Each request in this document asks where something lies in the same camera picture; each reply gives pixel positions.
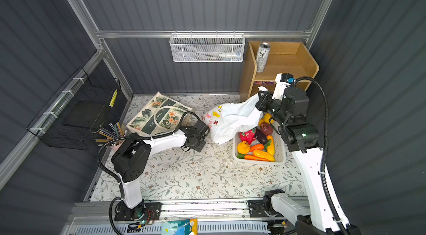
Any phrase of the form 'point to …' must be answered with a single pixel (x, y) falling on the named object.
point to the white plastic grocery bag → (225, 122)
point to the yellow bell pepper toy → (243, 147)
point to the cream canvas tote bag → (159, 116)
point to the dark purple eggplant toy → (260, 136)
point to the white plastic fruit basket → (239, 161)
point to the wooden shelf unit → (284, 57)
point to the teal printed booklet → (189, 226)
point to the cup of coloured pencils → (112, 131)
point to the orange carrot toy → (248, 157)
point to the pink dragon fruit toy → (248, 136)
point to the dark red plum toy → (266, 128)
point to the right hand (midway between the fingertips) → (261, 93)
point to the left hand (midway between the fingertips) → (199, 143)
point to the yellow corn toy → (264, 154)
